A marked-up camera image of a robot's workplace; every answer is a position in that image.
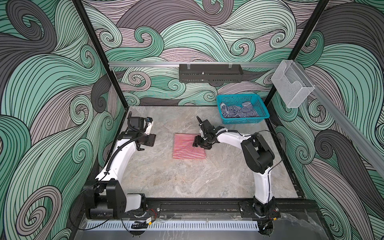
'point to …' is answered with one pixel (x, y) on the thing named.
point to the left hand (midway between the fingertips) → (149, 136)
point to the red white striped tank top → (183, 147)
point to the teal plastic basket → (237, 100)
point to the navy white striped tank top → (246, 110)
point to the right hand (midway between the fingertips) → (196, 146)
